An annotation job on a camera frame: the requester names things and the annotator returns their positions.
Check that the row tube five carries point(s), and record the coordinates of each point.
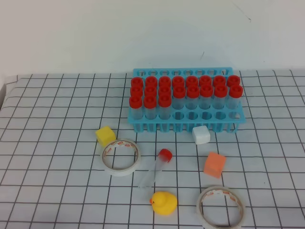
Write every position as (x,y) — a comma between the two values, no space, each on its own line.
(191,80)
(192,95)

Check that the row tube one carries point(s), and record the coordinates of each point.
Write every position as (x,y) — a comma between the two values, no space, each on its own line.
(136,107)
(136,91)
(137,82)

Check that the back row tube seven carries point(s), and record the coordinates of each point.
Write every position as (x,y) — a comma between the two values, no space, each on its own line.
(219,80)

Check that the left white tape roll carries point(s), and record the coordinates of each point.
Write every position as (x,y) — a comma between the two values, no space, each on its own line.
(121,172)

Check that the middle row tube four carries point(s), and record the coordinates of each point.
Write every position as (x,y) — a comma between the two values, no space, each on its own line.
(178,97)

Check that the middle row tube seven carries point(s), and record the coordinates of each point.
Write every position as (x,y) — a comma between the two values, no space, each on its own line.
(220,93)

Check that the front row tube one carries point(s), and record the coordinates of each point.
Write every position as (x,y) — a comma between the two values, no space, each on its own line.
(136,107)

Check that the checkered tablecloth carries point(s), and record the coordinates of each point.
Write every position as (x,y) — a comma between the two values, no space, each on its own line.
(52,175)

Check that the back row tube two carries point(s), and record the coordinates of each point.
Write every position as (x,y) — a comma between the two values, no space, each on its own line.
(151,81)

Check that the yellow rubber duck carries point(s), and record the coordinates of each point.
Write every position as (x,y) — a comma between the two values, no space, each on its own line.
(163,203)

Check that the middle row tube six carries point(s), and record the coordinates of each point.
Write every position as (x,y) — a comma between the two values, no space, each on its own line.
(206,92)

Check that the yellow foam cube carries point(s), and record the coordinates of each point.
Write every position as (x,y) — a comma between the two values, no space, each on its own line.
(105,135)

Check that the row tube six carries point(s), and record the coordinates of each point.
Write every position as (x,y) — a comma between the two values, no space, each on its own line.
(205,80)
(206,92)

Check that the back row tube three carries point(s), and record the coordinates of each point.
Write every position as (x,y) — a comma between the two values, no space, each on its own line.
(164,81)

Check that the white tape roll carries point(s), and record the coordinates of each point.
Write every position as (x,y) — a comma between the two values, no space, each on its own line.
(222,191)
(121,172)

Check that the orange foam cube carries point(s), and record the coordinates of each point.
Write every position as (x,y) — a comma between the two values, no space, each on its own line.
(214,164)

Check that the row tube eight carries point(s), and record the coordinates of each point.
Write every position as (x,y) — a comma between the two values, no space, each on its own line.
(235,94)
(233,80)

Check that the middle row tube one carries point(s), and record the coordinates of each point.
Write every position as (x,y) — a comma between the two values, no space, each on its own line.
(136,91)

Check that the blue test tube rack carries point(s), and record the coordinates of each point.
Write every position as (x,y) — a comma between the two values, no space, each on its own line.
(215,119)

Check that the back row tube eight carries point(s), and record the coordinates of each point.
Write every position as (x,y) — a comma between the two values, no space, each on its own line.
(233,80)

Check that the back row tube one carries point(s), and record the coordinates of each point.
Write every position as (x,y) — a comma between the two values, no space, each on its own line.
(137,82)

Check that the white foam cube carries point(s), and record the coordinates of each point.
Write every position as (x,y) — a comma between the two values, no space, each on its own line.
(201,135)

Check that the middle row tube five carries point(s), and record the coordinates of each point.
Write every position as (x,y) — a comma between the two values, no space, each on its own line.
(192,95)

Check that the middle row tube two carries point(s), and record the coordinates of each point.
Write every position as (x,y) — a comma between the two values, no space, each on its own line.
(150,91)

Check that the middle row tube eight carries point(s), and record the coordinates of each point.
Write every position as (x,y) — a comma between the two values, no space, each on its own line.
(235,94)

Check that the front row tube two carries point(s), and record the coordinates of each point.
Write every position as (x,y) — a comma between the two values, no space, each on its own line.
(150,104)

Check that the red-capped test tube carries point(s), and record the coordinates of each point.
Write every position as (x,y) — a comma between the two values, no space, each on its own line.
(163,158)

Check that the row tube three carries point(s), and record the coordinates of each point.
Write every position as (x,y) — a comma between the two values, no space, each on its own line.
(164,90)
(165,102)
(164,81)

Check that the row tube four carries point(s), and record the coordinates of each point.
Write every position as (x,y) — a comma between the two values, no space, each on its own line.
(178,97)
(178,81)

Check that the back row tube four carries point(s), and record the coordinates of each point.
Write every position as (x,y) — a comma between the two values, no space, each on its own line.
(178,81)

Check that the back row tube six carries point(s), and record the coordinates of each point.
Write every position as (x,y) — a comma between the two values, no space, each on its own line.
(205,80)

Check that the row tube seven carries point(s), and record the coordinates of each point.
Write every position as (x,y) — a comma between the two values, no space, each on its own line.
(219,80)
(220,93)

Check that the right white tape roll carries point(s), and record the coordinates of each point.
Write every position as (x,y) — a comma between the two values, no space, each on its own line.
(222,191)

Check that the front row tube three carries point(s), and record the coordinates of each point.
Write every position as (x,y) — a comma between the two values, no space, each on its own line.
(165,102)

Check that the back row tube five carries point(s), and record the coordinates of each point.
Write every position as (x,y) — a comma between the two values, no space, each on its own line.
(191,80)

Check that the row tube two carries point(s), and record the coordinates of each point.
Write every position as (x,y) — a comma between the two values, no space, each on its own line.
(150,91)
(150,104)
(151,81)

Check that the middle row tube three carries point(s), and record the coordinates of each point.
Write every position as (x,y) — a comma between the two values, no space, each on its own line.
(164,90)

